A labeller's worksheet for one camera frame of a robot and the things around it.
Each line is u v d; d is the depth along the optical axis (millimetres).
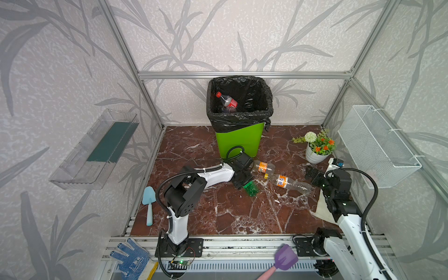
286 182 883
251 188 891
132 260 705
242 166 735
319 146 930
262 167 936
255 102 995
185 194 488
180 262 707
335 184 615
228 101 986
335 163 689
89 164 644
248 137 831
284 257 707
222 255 728
